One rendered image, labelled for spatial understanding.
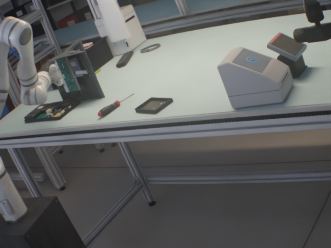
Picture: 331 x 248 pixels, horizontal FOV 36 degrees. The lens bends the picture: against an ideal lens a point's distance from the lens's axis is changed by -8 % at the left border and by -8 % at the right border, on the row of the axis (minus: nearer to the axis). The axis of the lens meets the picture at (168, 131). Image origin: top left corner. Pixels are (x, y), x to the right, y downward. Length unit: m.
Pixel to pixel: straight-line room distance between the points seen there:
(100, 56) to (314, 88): 1.36
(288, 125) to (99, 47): 1.34
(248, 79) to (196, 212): 1.69
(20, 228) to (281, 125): 0.92
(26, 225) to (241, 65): 0.89
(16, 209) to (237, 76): 0.88
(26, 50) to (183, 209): 1.74
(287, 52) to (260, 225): 1.36
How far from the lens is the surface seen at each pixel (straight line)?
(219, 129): 1.65
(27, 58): 1.75
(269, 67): 1.53
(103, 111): 1.94
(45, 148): 3.97
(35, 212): 1.88
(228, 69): 1.52
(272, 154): 3.37
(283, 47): 1.63
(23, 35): 1.68
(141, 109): 1.82
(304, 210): 2.77
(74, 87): 2.25
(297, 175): 2.74
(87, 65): 2.12
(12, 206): 1.86
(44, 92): 1.90
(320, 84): 1.56
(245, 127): 1.60
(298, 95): 1.53
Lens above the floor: 1.61
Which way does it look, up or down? 22 degrees down
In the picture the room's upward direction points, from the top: 23 degrees counter-clockwise
